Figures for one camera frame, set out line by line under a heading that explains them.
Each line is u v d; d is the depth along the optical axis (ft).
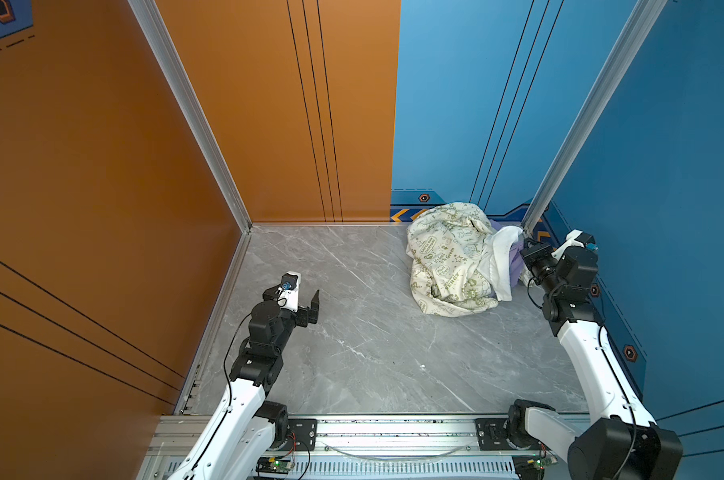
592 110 2.82
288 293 2.15
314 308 2.35
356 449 2.38
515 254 2.54
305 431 2.42
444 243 3.17
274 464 2.32
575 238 2.18
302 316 2.28
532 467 2.31
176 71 2.58
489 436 2.38
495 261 2.72
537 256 2.21
